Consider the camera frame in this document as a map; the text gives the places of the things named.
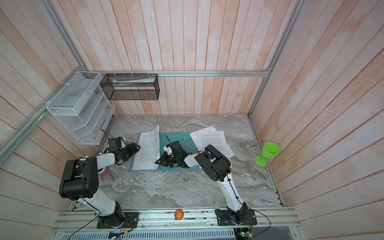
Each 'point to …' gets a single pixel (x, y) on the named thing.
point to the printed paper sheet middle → (217, 139)
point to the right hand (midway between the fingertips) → (154, 163)
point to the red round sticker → (179, 214)
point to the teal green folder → (185, 139)
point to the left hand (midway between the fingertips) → (138, 151)
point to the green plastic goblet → (269, 150)
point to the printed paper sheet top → (148, 152)
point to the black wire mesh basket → (131, 86)
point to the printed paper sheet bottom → (205, 137)
